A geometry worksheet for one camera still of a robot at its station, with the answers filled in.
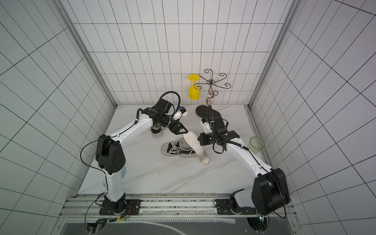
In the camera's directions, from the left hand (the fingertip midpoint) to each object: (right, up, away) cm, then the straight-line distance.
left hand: (182, 131), depth 83 cm
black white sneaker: (-18, 0, +12) cm, 22 cm away
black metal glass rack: (+15, +14, +35) cm, 40 cm away
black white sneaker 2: (-2, -10, +2) cm, 11 cm away
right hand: (+10, -2, +1) cm, 11 cm away
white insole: (+7, -5, 0) cm, 9 cm away
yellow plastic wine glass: (+8, +26, +13) cm, 30 cm away
